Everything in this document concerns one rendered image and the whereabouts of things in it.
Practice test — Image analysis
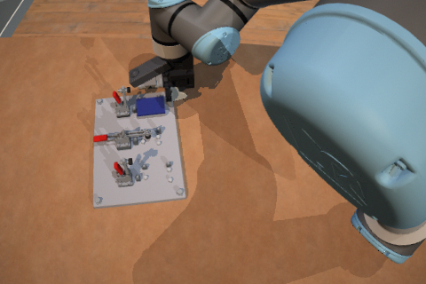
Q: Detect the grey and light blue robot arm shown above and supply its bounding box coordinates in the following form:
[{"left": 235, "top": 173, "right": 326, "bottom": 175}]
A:
[{"left": 129, "top": 0, "right": 426, "bottom": 264}]

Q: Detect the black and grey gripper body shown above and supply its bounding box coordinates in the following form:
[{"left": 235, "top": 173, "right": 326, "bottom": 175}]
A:
[{"left": 159, "top": 52, "right": 194, "bottom": 89}]

